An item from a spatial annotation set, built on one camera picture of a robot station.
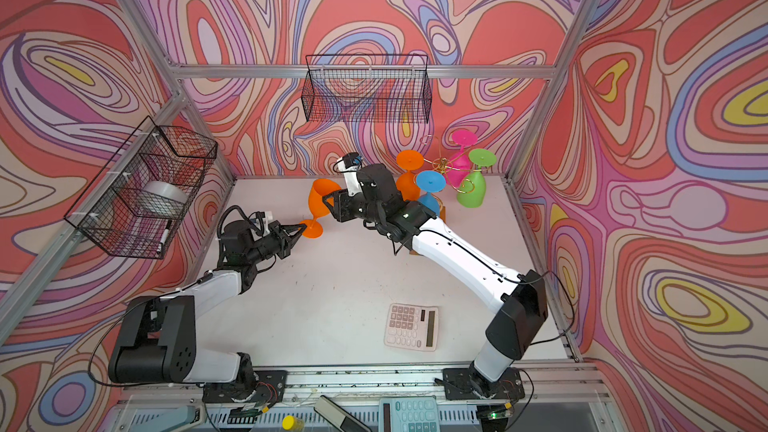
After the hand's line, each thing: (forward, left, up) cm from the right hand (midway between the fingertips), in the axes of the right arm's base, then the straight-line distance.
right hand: (332, 204), depth 72 cm
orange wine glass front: (+3, +5, -4) cm, 7 cm away
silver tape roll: (+4, +41, +2) cm, 42 cm away
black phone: (-40, -1, -28) cm, 49 cm away
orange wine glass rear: (+12, -20, +2) cm, 24 cm away
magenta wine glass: (+19, -36, -6) cm, 41 cm away
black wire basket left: (+1, +45, +4) cm, 46 cm away
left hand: (+4, +9, -13) cm, 17 cm away
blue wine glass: (+3, -24, +3) cm, 25 cm away
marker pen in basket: (-5, +42, -5) cm, 42 cm away
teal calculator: (-40, -17, -28) cm, 52 cm away
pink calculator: (-20, -19, -30) cm, 41 cm away
